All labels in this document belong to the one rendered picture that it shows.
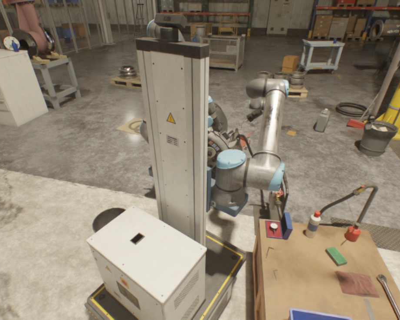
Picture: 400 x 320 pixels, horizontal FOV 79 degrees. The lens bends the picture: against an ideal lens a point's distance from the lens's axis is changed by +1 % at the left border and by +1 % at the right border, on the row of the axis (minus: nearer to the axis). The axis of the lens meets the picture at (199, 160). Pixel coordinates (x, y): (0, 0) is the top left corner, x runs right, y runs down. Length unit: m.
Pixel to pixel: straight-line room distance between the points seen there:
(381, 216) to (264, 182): 2.19
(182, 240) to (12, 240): 2.00
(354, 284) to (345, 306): 0.16
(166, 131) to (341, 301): 1.38
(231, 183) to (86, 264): 1.64
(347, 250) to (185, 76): 1.61
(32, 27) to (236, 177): 5.42
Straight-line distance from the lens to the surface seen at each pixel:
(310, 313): 1.57
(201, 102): 1.01
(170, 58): 1.06
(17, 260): 2.83
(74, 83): 6.27
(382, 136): 4.18
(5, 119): 5.64
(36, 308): 2.45
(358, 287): 1.90
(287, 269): 1.81
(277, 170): 1.24
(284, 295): 1.71
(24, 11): 6.14
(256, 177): 1.23
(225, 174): 1.24
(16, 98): 5.47
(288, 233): 1.90
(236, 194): 1.33
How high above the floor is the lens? 1.92
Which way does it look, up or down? 33 degrees down
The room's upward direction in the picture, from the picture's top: straight up
